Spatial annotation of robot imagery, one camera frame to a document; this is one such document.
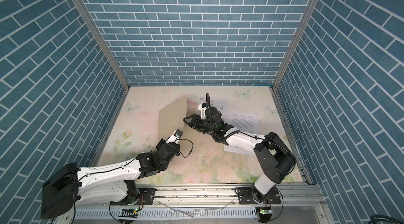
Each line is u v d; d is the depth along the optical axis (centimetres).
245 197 73
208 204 74
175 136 69
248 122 102
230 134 59
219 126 68
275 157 46
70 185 41
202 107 80
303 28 88
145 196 74
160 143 72
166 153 60
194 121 73
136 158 57
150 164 60
